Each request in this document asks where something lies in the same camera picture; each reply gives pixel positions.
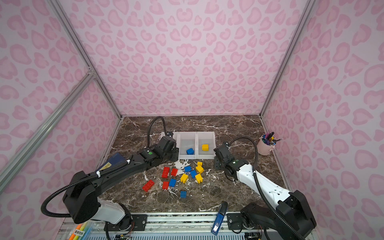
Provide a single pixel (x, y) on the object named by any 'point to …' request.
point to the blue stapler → (221, 213)
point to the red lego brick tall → (165, 172)
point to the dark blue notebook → (114, 160)
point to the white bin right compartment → (205, 137)
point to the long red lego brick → (148, 185)
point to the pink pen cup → (267, 143)
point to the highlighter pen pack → (82, 230)
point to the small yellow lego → (199, 163)
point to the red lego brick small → (174, 172)
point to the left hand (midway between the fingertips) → (176, 148)
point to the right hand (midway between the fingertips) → (219, 161)
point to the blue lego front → (183, 194)
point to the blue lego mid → (172, 182)
